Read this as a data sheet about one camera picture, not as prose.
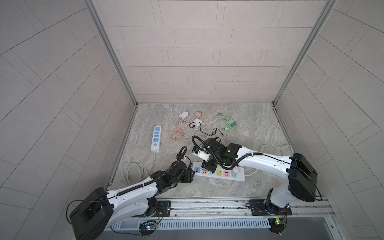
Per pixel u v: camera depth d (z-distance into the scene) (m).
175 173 0.62
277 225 0.68
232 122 1.02
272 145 0.93
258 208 0.70
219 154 0.60
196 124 1.02
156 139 0.94
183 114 1.08
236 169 0.77
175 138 0.96
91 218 0.39
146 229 0.64
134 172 0.83
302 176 0.42
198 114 1.08
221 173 0.80
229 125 1.02
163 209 0.71
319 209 0.71
